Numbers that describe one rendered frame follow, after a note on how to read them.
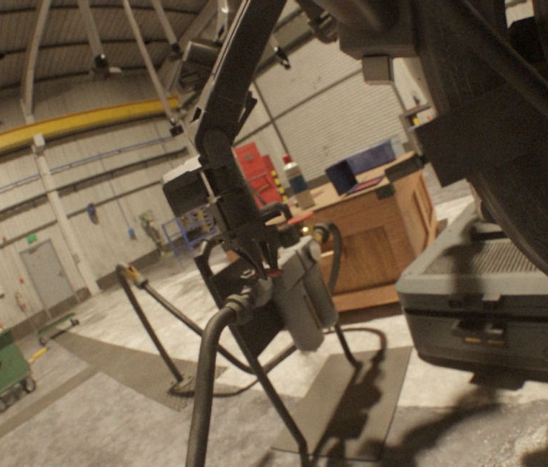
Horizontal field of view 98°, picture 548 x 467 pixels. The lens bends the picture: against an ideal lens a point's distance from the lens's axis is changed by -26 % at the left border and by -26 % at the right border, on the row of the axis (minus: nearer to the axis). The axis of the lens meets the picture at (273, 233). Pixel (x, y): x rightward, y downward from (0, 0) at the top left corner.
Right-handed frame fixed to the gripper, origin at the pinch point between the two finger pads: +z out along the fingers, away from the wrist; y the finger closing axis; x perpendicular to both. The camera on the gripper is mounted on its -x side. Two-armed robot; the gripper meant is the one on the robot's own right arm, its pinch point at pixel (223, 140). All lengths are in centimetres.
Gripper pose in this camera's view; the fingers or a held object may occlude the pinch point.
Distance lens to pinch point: 60.3
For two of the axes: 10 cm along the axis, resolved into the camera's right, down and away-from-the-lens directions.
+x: 8.7, 0.9, 4.9
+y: 5.0, -1.0, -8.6
